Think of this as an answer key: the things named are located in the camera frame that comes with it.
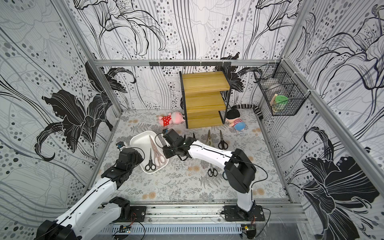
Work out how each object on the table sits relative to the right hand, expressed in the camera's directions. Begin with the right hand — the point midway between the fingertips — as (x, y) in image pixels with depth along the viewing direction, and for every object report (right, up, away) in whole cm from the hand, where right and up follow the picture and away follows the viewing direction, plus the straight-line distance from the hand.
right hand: (167, 148), depth 84 cm
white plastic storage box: (-10, -4, +7) cm, 13 cm away
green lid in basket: (+62, +27, -6) cm, 68 cm away
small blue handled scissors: (+26, -14, +4) cm, 30 cm away
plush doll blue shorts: (+43, +19, +22) cm, 52 cm away
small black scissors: (-11, -11, +4) cm, 16 cm away
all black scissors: (+15, +6, +20) cm, 26 cm away
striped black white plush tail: (+60, +29, +35) cm, 75 cm away
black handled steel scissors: (+34, 0, +14) cm, 37 cm away
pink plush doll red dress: (+2, +19, +21) cm, 28 cm away
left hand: (-16, -4, +1) cm, 17 cm away
